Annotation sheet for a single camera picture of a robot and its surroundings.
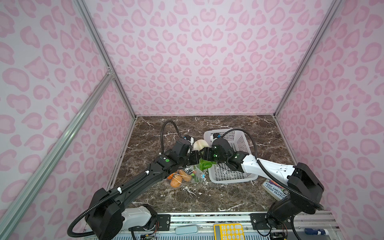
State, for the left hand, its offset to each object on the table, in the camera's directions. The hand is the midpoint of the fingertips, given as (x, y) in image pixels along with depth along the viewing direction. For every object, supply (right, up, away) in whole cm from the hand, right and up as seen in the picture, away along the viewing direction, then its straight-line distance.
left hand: (203, 154), depth 78 cm
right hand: (0, 0, +5) cm, 5 cm away
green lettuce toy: (+1, -5, -1) cm, 5 cm away
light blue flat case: (-10, -34, -8) cm, 36 cm away
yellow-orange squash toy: (-9, -13, +5) cm, 17 cm away
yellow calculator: (+12, -34, -8) cm, 37 cm away
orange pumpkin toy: (-18, -13, +4) cm, 22 cm away
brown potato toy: (-15, -15, +3) cm, 21 cm away
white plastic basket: (+24, +4, +21) cm, 32 cm away
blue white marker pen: (+54, -34, -8) cm, 65 cm away
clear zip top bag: (-4, -7, -4) cm, 9 cm away
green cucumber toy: (-4, -11, -1) cm, 12 cm away
